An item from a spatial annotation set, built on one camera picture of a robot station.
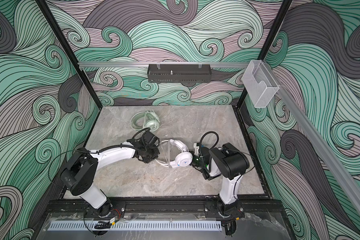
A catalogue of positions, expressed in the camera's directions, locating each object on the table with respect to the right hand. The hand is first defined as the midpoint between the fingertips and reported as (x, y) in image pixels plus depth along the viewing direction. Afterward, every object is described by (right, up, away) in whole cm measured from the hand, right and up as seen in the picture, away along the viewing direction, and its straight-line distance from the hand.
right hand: (180, 155), depth 92 cm
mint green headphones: (-19, +21, +8) cm, 29 cm away
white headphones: (+2, +3, -17) cm, 17 cm away
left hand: (-13, +2, -3) cm, 13 cm away
